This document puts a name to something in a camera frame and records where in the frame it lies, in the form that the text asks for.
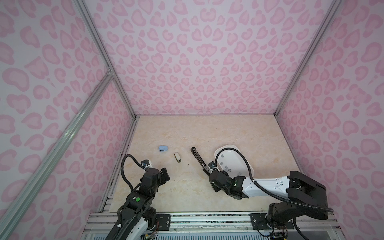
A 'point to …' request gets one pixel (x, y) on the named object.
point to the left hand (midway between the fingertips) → (160, 169)
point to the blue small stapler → (163, 149)
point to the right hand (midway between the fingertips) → (214, 177)
